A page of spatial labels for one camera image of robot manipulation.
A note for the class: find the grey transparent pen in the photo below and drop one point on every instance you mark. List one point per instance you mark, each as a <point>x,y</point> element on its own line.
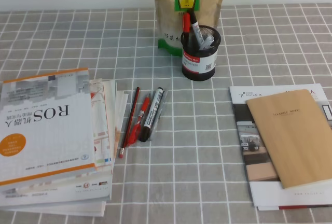
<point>158,116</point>

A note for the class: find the white ROS textbook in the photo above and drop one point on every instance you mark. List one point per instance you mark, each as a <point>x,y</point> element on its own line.
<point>46,128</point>

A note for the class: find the kraft paper tea bag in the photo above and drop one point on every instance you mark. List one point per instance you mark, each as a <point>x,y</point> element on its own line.
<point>169,16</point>

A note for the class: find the red marker in holder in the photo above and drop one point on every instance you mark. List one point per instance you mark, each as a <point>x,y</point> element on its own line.
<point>186,22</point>

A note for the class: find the Agilex brochure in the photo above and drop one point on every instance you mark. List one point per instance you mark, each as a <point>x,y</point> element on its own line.
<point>265,186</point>

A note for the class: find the red black pencil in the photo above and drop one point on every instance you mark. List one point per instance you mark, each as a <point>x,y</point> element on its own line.
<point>128,126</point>

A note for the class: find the black white marker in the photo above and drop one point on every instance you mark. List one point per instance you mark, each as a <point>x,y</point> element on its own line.
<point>145,132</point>

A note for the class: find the black marker in holder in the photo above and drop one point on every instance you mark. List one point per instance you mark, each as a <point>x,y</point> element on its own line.
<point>196,28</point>

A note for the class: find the black mesh pen holder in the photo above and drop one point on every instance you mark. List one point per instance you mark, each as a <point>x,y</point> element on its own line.
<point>199,65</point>

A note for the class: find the tan classic notebook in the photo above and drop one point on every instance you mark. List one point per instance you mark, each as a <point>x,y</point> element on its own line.
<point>296,135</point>

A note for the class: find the white book under textbook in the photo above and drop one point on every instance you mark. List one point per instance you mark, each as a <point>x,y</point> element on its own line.
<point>91,189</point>

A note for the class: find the silver white marker pen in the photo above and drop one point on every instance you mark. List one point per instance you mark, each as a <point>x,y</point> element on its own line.
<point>207,42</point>

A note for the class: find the red gel pen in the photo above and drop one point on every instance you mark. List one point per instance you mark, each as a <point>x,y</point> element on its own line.
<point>135,132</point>

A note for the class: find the loose paper stack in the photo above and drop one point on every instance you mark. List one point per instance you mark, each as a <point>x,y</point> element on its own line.
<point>108,108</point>

